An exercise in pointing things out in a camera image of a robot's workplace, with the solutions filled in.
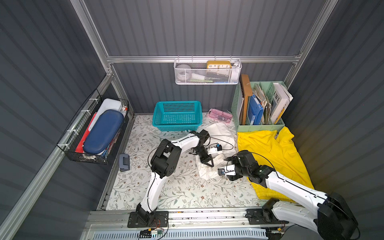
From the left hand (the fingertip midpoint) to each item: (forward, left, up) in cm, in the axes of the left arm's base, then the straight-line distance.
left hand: (212, 166), depth 91 cm
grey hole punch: (+2, +55, +2) cm, 55 cm away
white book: (+32, -44, +25) cm, 60 cm away
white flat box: (+19, +57, +34) cm, 69 cm away
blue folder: (+30, -29, +18) cm, 46 cm away
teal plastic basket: (+44, +25, 0) cm, 50 cm away
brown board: (+38, -22, +33) cm, 55 cm away
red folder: (-4, +62, +29) cm, 69 cm away
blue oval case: (+2, +53, +32) cm, 62 cm away
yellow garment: (+12, -35, 0) cm, 37 cm away
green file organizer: (+44, -37, +24) cm, 62 cm away
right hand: (-1, -9, +9) cm, 13 cm away
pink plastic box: (+44, -10, 0) cm, 45 cm away
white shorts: (+25, -9, 0) cm, 27 cm away
